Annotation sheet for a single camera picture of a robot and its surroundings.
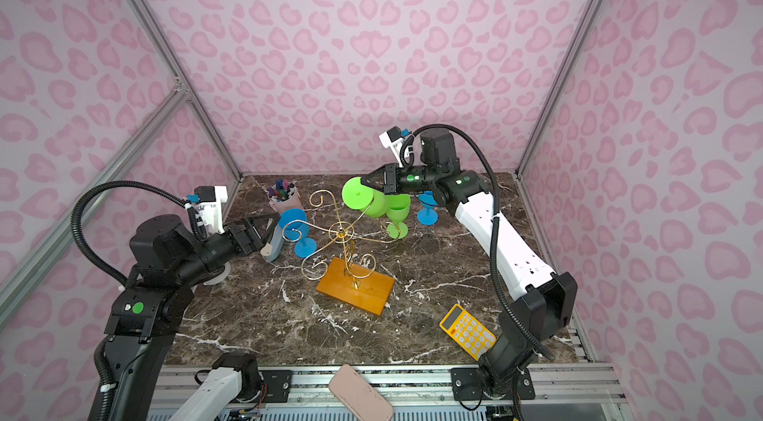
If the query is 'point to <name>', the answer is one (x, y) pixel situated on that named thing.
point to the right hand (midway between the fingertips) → (367, 184)
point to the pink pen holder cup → (283, 196)
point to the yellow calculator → (470, 335)
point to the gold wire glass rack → (344, 236)
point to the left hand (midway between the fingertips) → (272, 217)
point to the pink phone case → (360, 395)
